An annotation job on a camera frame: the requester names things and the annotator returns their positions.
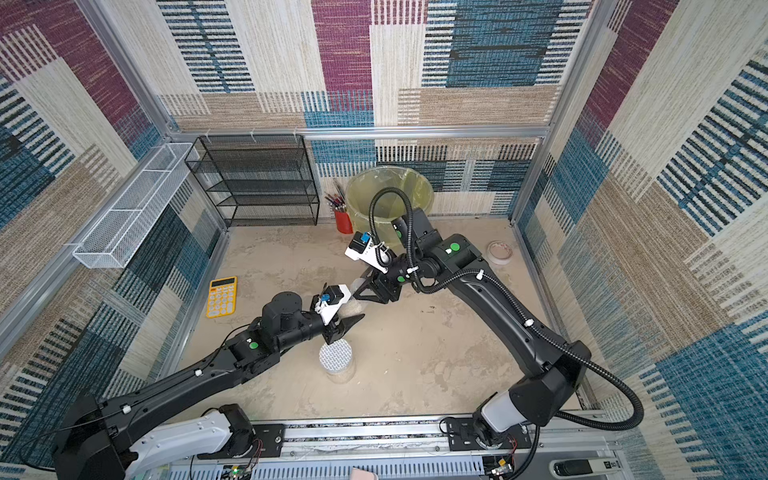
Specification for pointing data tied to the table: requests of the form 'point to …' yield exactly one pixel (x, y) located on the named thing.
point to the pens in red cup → (337, 202)
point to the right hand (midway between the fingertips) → (370, 287)
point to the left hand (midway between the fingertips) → (357, 305)
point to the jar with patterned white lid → (336, 359)
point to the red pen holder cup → (344, 222)
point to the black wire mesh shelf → (257, 180)
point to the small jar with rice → (352, 308)
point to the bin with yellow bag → (389, 206)
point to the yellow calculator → (222, 297)
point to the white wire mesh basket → (122, 227)
